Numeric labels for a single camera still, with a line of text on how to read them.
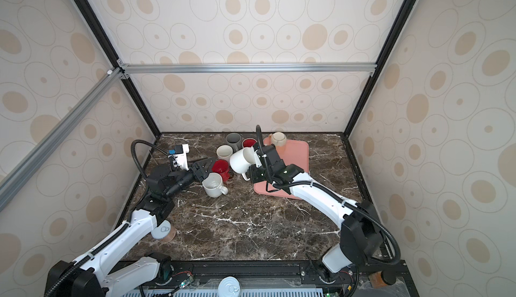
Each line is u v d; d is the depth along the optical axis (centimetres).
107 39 82
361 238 43
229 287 66
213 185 95
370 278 72
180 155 66
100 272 42
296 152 109
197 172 66
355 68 90
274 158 62
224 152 101
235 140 103
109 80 83
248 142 106
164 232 78
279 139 106
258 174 71
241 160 78
